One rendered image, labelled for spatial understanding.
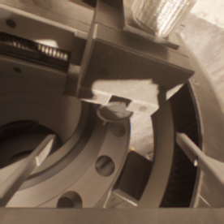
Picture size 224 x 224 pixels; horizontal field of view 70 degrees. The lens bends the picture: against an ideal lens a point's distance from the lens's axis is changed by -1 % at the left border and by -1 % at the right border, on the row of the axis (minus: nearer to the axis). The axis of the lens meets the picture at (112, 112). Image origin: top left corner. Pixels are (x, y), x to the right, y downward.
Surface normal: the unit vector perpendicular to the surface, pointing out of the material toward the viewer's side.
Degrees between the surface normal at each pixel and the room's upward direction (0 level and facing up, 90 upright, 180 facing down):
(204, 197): 90
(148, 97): 25
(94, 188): 90
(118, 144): 90
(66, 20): 90
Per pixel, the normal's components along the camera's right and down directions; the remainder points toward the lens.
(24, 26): 0.00, 0.83
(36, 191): 0.35, -0.52
